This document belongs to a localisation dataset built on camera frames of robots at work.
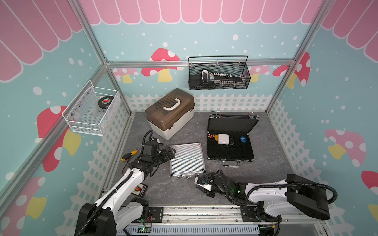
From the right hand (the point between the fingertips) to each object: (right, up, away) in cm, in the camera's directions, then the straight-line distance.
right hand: (198, 182), depth 79 cm
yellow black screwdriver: (-47, +10, +12) cm, 50 cm away
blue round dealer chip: (+32, +22, +21) cm, 44 cm away
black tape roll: (-51, +44, 0) cm, 67 cm away
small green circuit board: (-27, -20, -8) cm, 35 cm away
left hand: (-16, +13, +5) cm, 22 cm away
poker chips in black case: (+13, +23, +22) cm, 35 cm away
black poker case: (+26, +31, +15) cm, 42 cm away
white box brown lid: (-20, +39, +20) cm, 48 cm away
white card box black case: (+18, +22, +21) cm, 35 cm away
